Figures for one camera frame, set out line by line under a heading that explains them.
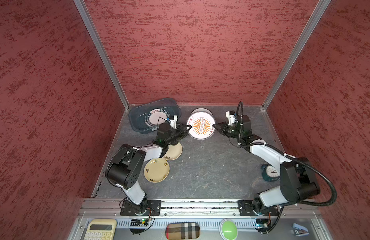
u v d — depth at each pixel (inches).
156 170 34.4
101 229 26.3
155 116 46.1
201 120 34.4
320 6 27.8
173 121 32.7
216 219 28.0
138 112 43.6
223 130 29.8
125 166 18.5
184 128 34.3
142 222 27.7
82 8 28.0
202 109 46.5
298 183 17.3
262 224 27.9
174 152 37.3
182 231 25.8
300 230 26.8
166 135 28.7
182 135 30.5
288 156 19.0
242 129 26.3
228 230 26.4
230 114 31.7
